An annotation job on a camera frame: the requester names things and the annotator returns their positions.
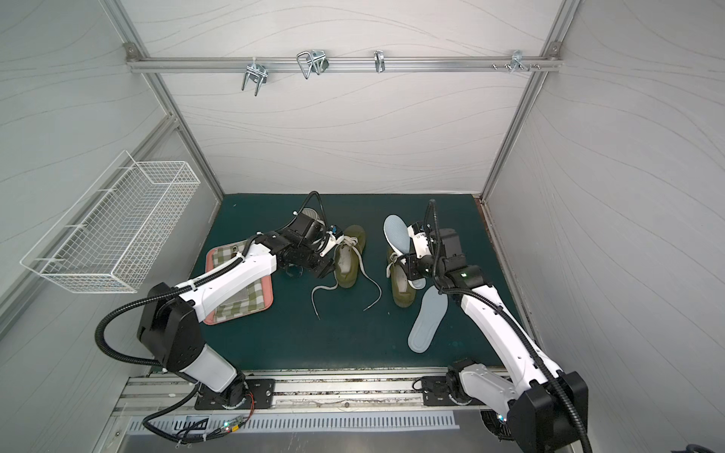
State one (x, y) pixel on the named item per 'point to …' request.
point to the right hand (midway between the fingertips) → (404, 257)
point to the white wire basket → (109, 239)
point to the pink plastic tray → (268, 289)
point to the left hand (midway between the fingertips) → (329, 262)
